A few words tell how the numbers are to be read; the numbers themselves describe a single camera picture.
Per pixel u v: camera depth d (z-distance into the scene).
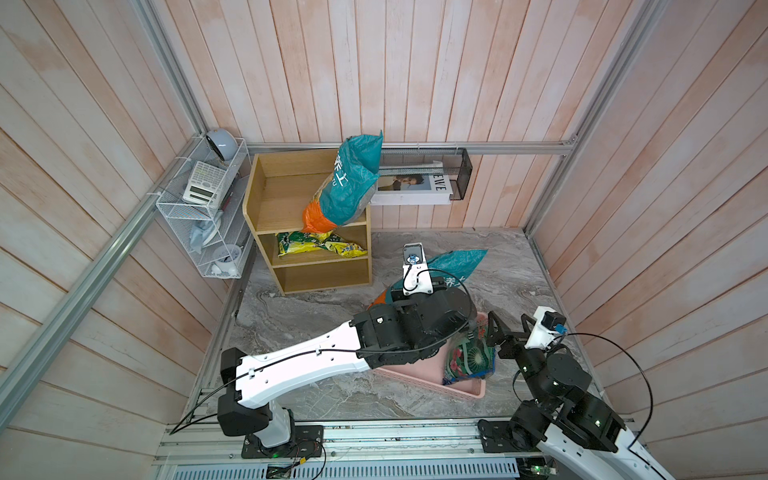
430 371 0.83
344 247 0.84
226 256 0.90
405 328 0.42
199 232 0.81
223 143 0.81
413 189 0.94
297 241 0.89
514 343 0.59
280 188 0.88
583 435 0.49
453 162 0.95
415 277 0.48
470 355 0.75
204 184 0.76
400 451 0.73
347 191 0.60
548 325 0.56
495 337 0.63
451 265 0.64
